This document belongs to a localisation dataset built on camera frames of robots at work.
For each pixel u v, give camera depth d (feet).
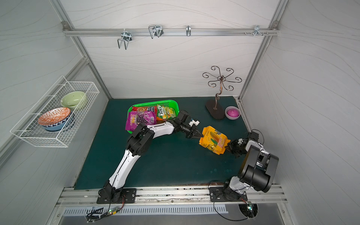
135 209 2.30
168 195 2.46
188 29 2.37
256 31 2.51
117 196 2.15
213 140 2.91
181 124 2.80
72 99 2.40
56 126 1.87
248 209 2.35
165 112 3.23
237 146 2.67
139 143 1.98
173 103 3.53
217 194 2.39
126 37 2.58
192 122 3.10
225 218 2.17
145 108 3.31
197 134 2.91
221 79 2.91
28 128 1.85
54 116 2.06
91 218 2.23
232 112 3.39
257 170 1.50
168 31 2.56
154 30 2.52
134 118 2.97
